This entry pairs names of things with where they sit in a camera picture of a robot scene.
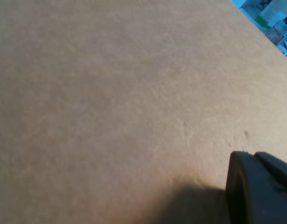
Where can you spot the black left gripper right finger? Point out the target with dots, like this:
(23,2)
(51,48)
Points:
(275,167)

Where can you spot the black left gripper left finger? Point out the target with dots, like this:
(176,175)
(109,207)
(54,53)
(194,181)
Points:
(253,196)

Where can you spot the brown cardboard shoebox outer shell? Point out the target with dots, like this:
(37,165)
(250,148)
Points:
(126,111)

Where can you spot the cluttered background shelf items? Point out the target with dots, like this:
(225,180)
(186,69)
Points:
(270,17)

